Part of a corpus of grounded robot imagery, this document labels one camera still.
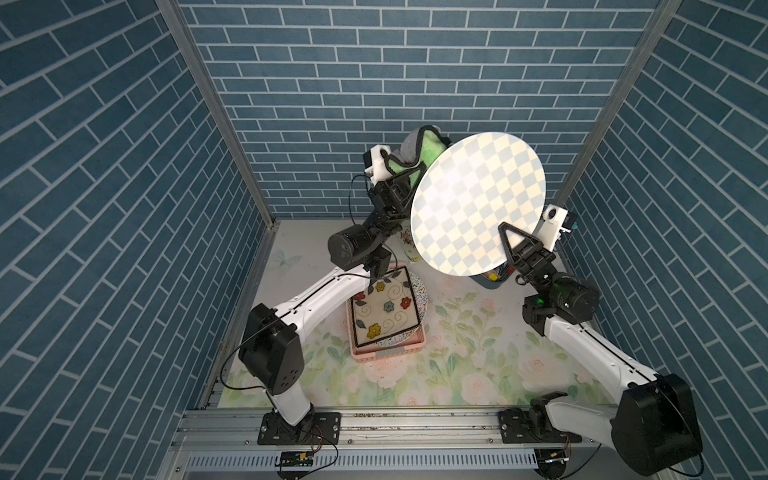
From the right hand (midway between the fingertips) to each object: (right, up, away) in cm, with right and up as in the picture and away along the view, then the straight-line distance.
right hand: (504, 237), depth 53 cm
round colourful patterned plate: (-12, -19, +34) cm, 41 cm away
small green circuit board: (-44, -54, +20) cm, 72 cm away
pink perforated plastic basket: (-16, -30, +30) cm, 45 cm away
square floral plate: (-22, -21, +38) cm, 49 cm away
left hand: (-13, +7, -9) cm, 17 cm away
